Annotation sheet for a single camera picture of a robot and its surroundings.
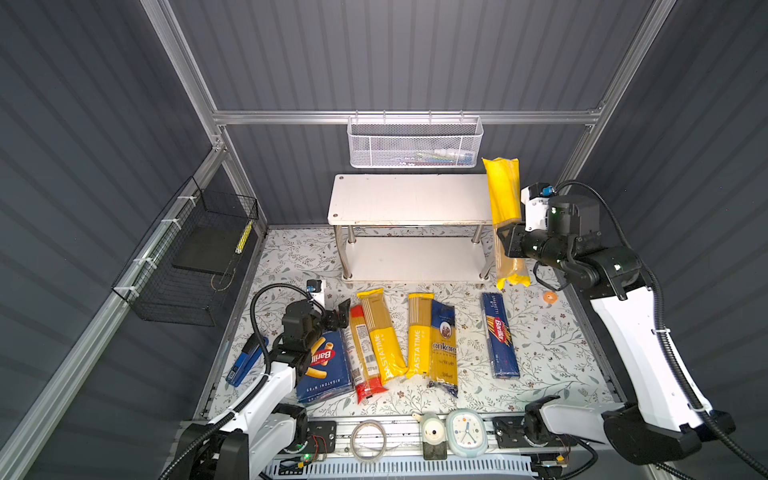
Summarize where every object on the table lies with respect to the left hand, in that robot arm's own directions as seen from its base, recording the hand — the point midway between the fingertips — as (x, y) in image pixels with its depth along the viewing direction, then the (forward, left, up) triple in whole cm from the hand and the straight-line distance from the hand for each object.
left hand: (333, 299), depth 85 cm
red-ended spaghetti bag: (-14, -7, -10) cm, 19 cm away
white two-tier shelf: (+16, -23, +22) cm, 36 cm away
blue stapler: (-13, +24, -9) cm, 29 cm away
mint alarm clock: (-34, -33, -10) cm, 49 cm away
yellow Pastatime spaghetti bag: (-10, -15, -10) cm, 21 cm away
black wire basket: (0, +35, +14) cm, 37 cm away
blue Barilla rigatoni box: (-18, +2, -6) cm, 20 cm away
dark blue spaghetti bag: (-19, -30, -10) cm, 37 cm away
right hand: (-2, -42, +27) cm, 50 cm away
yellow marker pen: (+12, +23, +15) cm, 30 cm away
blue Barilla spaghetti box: (-16, -48, -10) cm, 51 cm away
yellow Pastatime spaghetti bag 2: (-7, -25, -10) cm, 28 cm away
